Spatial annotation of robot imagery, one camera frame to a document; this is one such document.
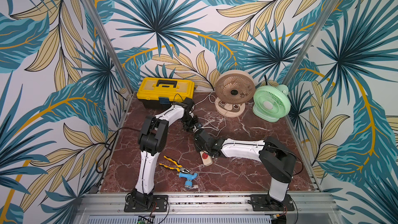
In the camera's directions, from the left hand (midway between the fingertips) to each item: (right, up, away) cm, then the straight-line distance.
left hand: (198, 130), depth 97 cm
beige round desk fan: (+20, +25, -7) cm, 32 cm away
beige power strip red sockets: (+5, -14, -12) cm, 19 cm away
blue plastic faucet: (-4, -22, -17) cm, 28 cm away
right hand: (0, -4, -7) cm, 8 cm away
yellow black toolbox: (-23, +23, 0) cm, 33 cm away
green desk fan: (+41, +17, -11) cm, 45 cm away
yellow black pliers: (-9, -19, -14) cm, 25 cm away
